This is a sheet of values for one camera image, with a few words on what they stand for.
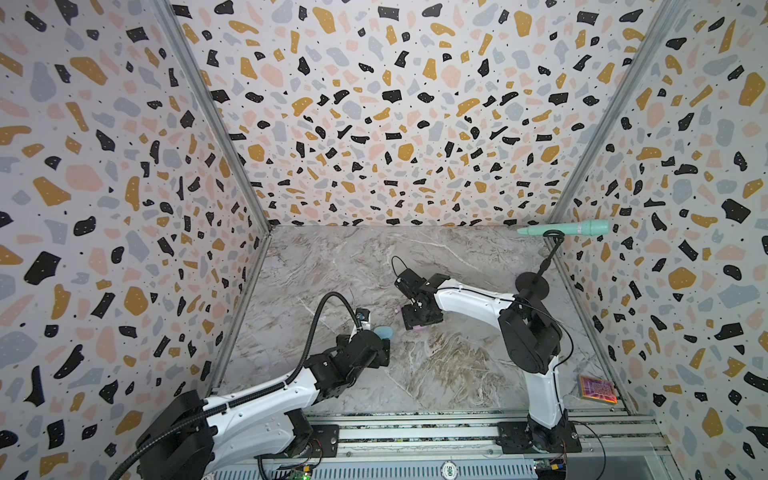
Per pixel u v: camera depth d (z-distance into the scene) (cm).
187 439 39
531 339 52
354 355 61
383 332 90
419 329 88
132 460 36
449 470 70
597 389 82
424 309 69
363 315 73
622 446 75
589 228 78
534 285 104
